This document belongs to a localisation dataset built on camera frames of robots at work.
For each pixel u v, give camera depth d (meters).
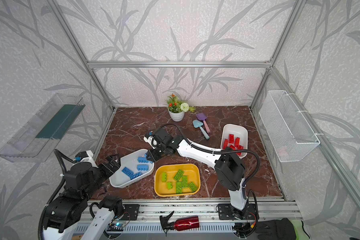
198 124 1.08
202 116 1.16
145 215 0.74
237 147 0.96
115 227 0.72
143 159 0.89
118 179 0.81
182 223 0.67
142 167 0.87
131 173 0.85
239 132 1.02
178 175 0.83
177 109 1.07
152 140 0.71
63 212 0.41
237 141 0.99
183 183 0.83
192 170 0.87
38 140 0.65
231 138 1.00
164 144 0.63
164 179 0.83
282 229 0.68
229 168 0.47
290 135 0.62
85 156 0.56
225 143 0.99
